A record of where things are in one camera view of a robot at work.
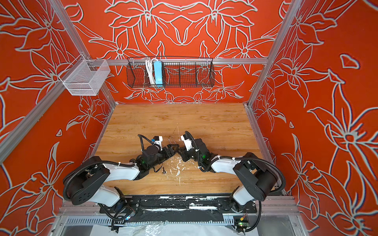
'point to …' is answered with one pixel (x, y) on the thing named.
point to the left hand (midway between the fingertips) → (177, 147)
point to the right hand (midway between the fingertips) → (175, 149)
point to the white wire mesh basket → (88, 78)
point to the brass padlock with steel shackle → (174, 143)
